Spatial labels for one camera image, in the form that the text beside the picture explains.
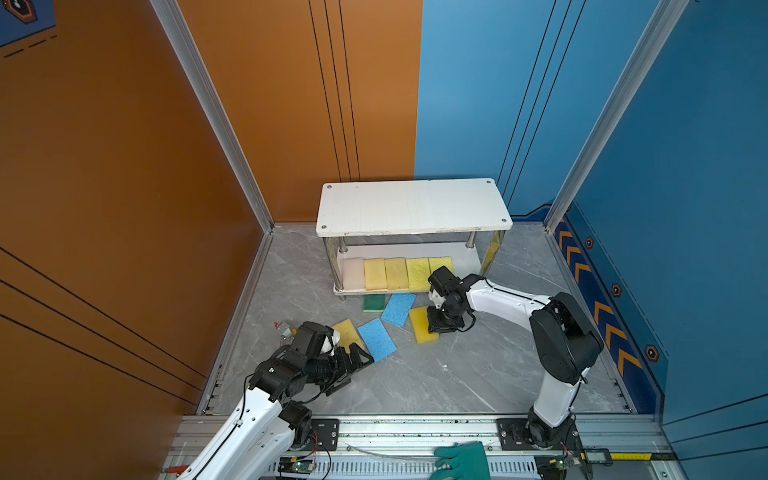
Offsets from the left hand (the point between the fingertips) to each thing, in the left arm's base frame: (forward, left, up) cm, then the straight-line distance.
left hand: (365, 366), depth 75 cm
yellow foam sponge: (+31, -8, -3) cm, 32 cm away
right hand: (+14, -18, -8) cm, 24 cm away
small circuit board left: (-19, +17, -12) cm, 28 cm away
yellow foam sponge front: (+30, -1, -1) cm, 30 cm away
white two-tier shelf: (+28, -24, +24) cm, 45 cm away
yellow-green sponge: (+30, -15, -2) cm, 34 cm away
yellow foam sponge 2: (+13, +7, -8) cm, 16 cm away
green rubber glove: (-19, -25, -9) cm, 32 cm away
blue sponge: (+21, -8, -8) cm, 24 cm away
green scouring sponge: (+24, -1, -8) cm, 25 cm away
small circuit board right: (-19, -45, -10) cm, 50 cm away
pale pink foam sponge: (+31, +6, -2) cm, 32 cm away
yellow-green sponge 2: (+35, -19, -3) cm, 40 cm away
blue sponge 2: (+11, -2, -9) cm, 15 cm away
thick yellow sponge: (+15, -16, -8) cm, 23 cm away
